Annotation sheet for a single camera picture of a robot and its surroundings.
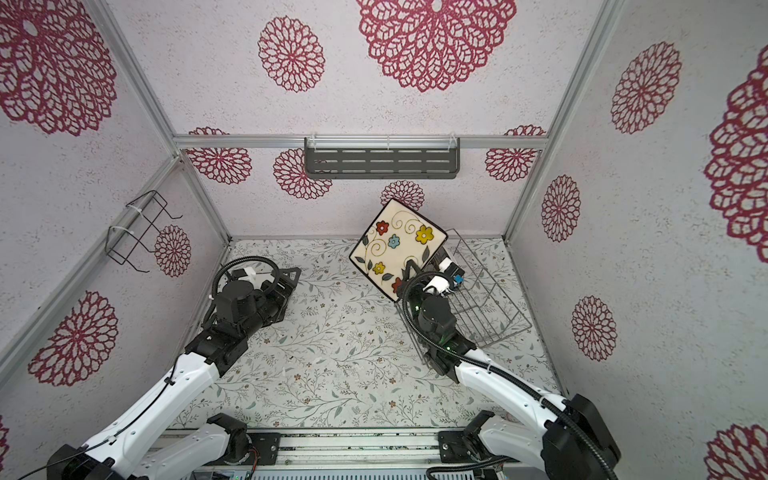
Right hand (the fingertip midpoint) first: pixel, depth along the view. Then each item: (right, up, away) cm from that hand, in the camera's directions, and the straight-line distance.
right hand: (409, 258), depth 71 cm
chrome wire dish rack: (+27, -17, +27) cm, 42 cm away
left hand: (-29, -6, +6) cm, 30 cm away
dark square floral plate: (-3, +6, +5) cm, 9 cm away
